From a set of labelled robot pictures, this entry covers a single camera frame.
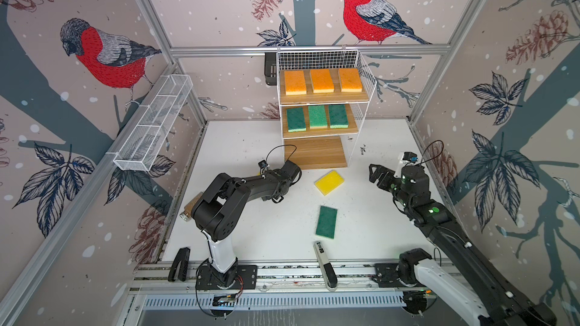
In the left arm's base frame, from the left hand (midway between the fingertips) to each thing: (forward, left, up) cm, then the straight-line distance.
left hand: (276, 185), depth 95 cm
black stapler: (-27, +32, -1) cm, 42 cm away
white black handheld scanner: (-32, -18, +4) cm, 37 cm away
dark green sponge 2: (-16, -20, +1) cm, 26 cm away
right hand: (-5, -37, +18) cm, 42 cm away
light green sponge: (+16, -17, +26) cm, 35 cm away
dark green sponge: (+15, -9, +25) cm, 30 cm away
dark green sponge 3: (+15, -25, +26) cm, 39 cm away
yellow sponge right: (+2, -23, -1) cm, 23 cm away
